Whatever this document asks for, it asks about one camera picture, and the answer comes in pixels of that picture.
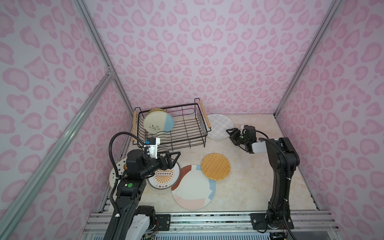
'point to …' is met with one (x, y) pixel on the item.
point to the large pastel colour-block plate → (191, 189)
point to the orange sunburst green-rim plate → (165, 179)
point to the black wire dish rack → (173, 127)
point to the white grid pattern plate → (219, 124)
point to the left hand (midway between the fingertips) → (174, 151)
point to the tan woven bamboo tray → (215, 166)
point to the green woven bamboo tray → (158, 109)
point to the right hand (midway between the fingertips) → (228, 131)
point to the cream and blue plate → (158, 121)
